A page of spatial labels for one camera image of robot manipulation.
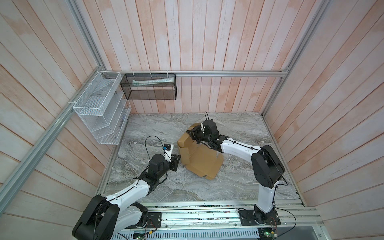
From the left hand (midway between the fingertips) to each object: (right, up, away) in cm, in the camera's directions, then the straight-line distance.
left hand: (178, 157), depth 84 cm
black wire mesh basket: (-22, +47, +19) cm, 55 cm away
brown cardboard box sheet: (+13, -3, +12) cm, 18 cm away
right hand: (+3, +16, +3) cm, 16 cm away
